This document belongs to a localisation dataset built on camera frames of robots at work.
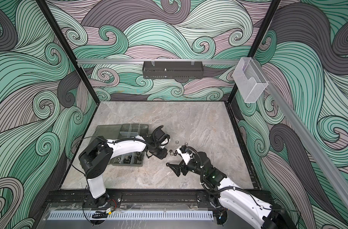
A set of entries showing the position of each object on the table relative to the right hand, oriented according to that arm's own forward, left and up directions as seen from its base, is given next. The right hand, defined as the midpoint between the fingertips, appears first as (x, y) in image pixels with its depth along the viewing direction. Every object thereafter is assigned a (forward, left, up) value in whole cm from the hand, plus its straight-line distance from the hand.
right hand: (174, 159), depth 77 cm
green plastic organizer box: (+23, +41, -9) cm, 48 cm away
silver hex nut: (+16, -2, -10) cm, 19 cm away
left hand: (+7, +6, -9) cm, 13 cm away
